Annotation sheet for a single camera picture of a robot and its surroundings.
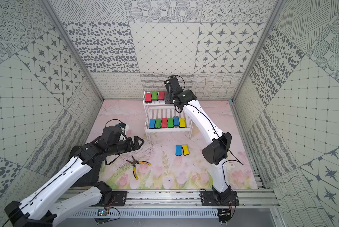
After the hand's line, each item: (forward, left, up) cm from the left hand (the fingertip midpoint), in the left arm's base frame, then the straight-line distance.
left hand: (138, 140), depth 73 cm
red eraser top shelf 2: (+26, -11, +8) cm, 30 cm away
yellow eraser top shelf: (+5, -26, -20) cm, 33 cm away
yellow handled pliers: (-4, +6, -21) cm, 23 cm away
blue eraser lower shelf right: (+19, -20, -8) cm, 28 cm away
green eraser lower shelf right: (+17, -16, -7) cm, 24 cm away
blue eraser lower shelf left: (+16, -4, -8) cm, 19 cm away
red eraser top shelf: (+25, -3, +7) cm, 26 cm away
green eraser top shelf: (+25, -7, +8) cm, 27 cm away
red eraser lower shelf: (+16, -12, -6) cm, 21 cm away
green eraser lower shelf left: (+16, -8, -6) cm, 19 cm away
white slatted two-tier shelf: (+22, -10, -8) cm, 26 cm away
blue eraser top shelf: (+6, -22, -23) cm, 32 cm away
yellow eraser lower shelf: (+17, -23, -7) cm, 30 cm away
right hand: (+24, -17, +8) cm, 31 cm away
